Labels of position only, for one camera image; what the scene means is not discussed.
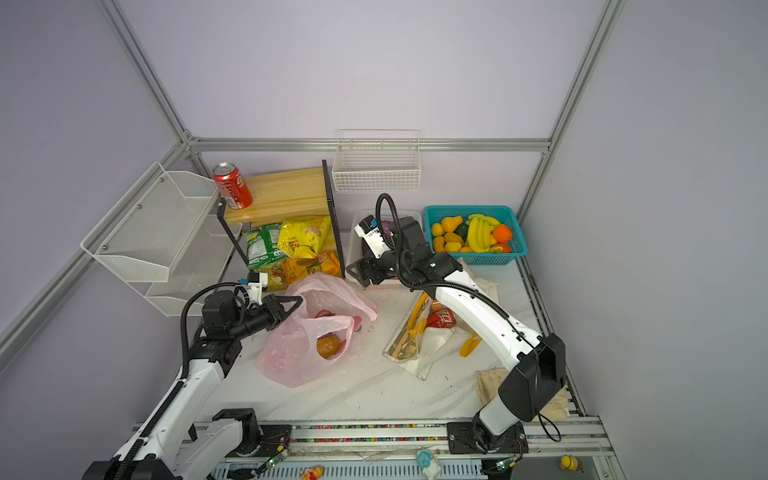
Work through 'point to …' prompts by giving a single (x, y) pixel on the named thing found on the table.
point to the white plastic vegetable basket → (357, 248)
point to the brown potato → (328, 346)
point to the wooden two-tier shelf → (299, 193)
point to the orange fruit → (502, 233)
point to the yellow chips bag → (304, 238)
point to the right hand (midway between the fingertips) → (356, 258)
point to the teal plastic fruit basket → (457, 244)
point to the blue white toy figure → (431, 469)
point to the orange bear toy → (313, 473)
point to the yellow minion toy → (571, 462)
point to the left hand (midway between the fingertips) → (301, 301)
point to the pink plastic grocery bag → (323, 332)
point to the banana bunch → (479, 232)
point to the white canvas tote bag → (426, 340)
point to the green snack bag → (262, 245)
